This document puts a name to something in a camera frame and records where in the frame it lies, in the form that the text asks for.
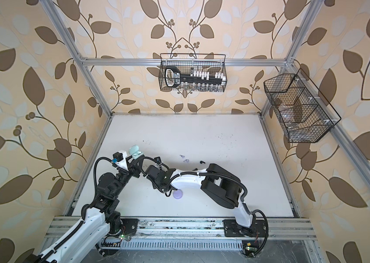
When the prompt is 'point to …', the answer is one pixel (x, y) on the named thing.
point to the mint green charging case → (134, 150)
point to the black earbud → (201, 161)
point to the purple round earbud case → (178, 194)
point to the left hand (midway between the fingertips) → (140, 154)
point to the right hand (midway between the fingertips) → (157, 179)
